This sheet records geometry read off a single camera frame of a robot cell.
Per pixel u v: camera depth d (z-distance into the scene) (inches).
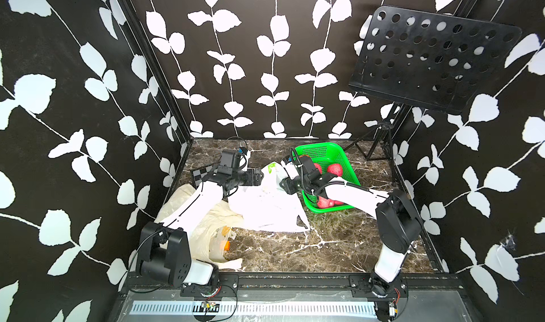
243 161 28.4
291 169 29.1
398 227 19.0
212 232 29.8
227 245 31.7
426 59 26.1
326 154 43.6
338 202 24.7
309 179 27.4
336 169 39.2
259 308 27.7
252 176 30.0
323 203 34.8
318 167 39.6
